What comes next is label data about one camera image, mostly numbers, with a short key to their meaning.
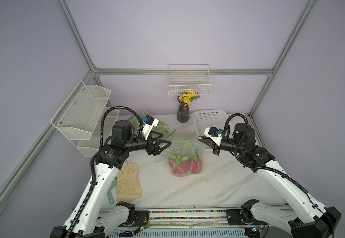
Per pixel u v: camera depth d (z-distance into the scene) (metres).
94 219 0.37
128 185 0.84
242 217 0.66
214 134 0.53
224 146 0.58
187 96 0.98
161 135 0.66
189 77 0.94
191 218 0.75
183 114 1.11
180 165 0.78
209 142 0.61
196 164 0.79
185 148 0.67
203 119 1.14
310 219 0.38
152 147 0.55
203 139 0.65
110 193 0.82
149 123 0.55
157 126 0.56
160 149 0.57
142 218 0.73
